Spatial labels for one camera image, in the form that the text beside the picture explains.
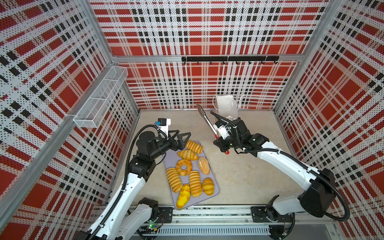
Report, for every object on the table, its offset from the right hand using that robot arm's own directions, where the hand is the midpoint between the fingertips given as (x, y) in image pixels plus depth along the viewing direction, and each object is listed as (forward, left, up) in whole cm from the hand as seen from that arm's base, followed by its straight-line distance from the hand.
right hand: (216, 143), depth 77 cm
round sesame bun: (-5, +6, -16) cm, 18 cm away
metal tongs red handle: (+6, +3, +8) cm, 11 cm away
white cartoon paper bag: (+29, -9, -1) cm, 30 cm away
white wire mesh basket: (+23, +75, +2) cm, 79 cm away
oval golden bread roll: (+2, +16, -16) cm, 23 cm away
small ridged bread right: (-17, +4, -18) cm, 25 cm away
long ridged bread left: (-13, +23, -17) cm, 32 cm away
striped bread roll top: (+8, +13, -17) cm, 22 cm away
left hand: (-1, +16, +9) cm, 18 cm away
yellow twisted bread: (-22, +17, -17) cm, 32 cm away
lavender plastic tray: (0, +28, -19) cm, 34 cm away
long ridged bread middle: (-17, +11, -17) cm, 27 cm away
